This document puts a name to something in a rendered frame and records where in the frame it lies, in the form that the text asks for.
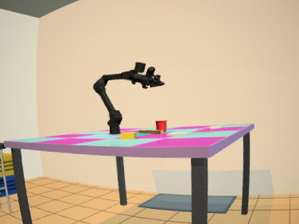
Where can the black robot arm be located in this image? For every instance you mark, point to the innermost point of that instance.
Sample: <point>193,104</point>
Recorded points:
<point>99,88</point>

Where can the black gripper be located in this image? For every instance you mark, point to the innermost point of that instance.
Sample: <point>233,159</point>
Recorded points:
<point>151,81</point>

